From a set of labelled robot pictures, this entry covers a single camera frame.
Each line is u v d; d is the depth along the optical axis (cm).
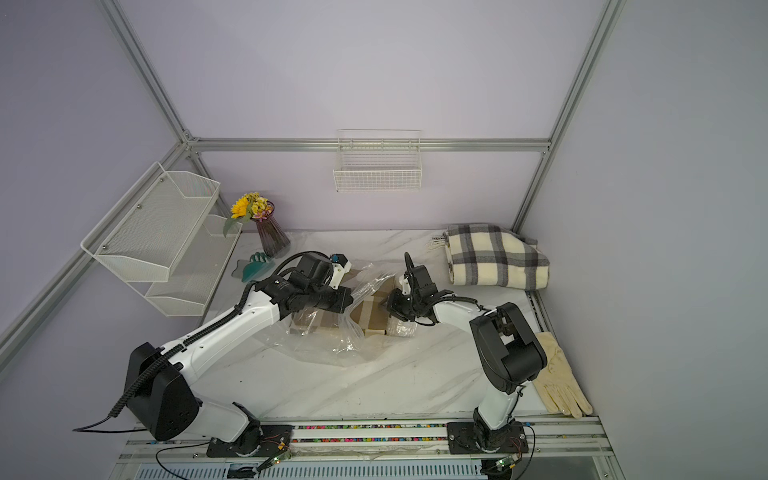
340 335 78
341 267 75
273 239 106
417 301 73
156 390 41
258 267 107
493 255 104
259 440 71
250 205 94
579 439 75
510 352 48
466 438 73
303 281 62
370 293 82
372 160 94
